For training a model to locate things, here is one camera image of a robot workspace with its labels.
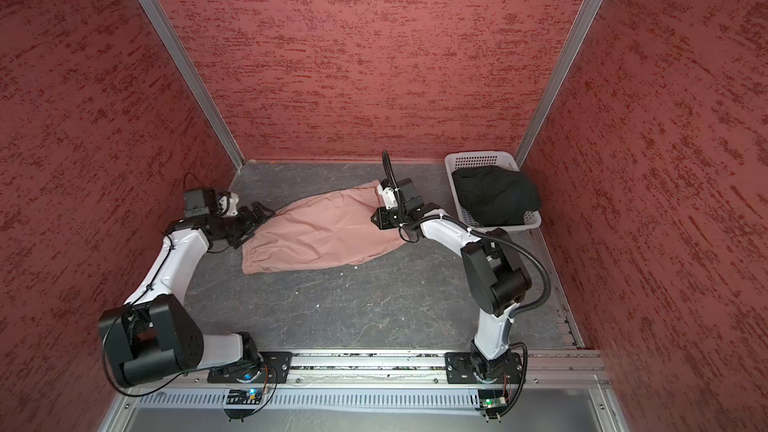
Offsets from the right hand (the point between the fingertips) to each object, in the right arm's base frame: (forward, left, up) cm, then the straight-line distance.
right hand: (373, 223), depth 91 cm
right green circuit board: (-45, -29, -11) cm, 55 cm away
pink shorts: (+2, +19, -6) cm, 20 cm away
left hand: (-4, +31, +5) cm, 32 cm away
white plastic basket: (+29, -48, -2) cm, 57 cm away
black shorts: (+8, -40, +2) cm, 41 cm away
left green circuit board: (-43, +29, -9) cm, 53 cm away
